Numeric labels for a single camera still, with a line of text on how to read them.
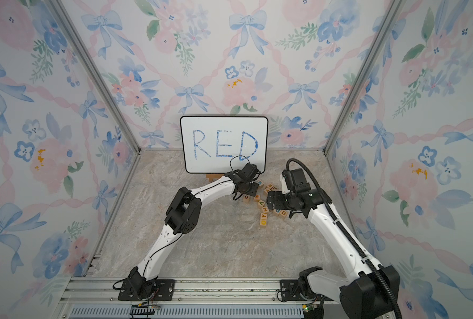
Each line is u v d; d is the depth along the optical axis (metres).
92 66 0.84
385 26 0.72
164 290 0.73
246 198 0.97
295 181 0.60
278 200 0.69
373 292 0.38
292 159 0.63
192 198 0.63
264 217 0.90
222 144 0.97
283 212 0.92
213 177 1.05
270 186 1.01
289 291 0.74
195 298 0.73
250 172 0.82
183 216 0.61
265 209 0.93
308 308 0.73
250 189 0.91
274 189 1.00
